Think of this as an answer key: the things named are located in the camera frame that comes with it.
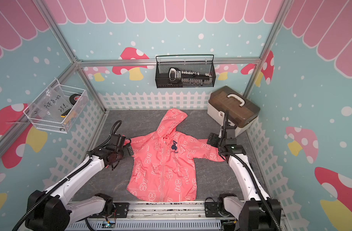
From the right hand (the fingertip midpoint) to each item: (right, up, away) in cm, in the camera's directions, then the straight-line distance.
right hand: (214, 137), depth 84 cm
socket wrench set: (-14, +36, +5) cm, 39 cm away
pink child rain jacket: (-30, -17, +8) cm, 35 cm away
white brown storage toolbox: (+21, +17, +11) cm, 29 cm away
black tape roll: (-80, +23, -4) cm, 83 cm away
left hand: (-53, -10, +1) cm, 54 cm away
